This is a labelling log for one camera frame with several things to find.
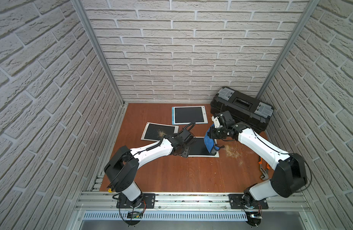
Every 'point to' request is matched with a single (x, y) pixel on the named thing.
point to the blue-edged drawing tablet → (186, 115)
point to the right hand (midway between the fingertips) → (210, 133)
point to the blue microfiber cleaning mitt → (209, 143)
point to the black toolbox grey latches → (255, 114)
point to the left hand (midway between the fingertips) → (185, 149)
